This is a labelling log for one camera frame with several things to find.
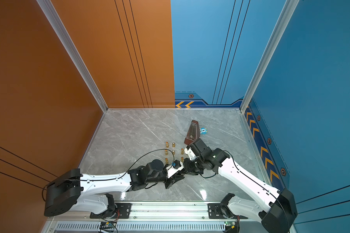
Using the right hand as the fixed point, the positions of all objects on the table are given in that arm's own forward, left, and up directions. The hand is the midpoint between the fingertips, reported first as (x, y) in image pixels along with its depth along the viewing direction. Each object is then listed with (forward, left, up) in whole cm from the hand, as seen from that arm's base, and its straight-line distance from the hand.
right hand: (181, 171), depth 72 cm
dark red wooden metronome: (+26, -8, -4) cm, 27 cm away
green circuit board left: (-20, +37, -17) cm, 46 cm away
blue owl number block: (+36, -16, -13) cm, 41 cm away
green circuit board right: (-19, -25, -18) cm, 37 cm away
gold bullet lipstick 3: (+17, -1, -11) cm, 21 cm away
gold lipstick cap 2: (+18, +5, -13) cm, 23 cm away
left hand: (0, -1, -4) cm, 4 cm away
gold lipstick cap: (+23, +5, -13) cm, 27 cm away
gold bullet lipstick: (+23, +10, -12) cm, 28 cm away
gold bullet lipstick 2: (+17, +10, -11) cm, 23 cm away
